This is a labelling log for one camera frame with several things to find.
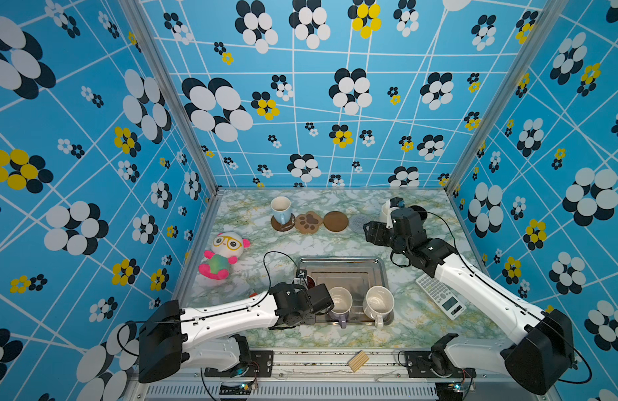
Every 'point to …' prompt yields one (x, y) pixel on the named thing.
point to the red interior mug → (311, 281)
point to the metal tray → (357, 274)
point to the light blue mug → (281, 210)
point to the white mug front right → (378, 302)
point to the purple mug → (342, 300)
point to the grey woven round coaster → (357, 222)
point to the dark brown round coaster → (283, 227)
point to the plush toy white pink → (226, 246)
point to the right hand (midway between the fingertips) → (376, 226)
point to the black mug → (422, 212)
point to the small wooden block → (357, 360)
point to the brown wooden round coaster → (336, 221)
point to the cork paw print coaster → (308, 223)
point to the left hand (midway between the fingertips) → (312, 312)
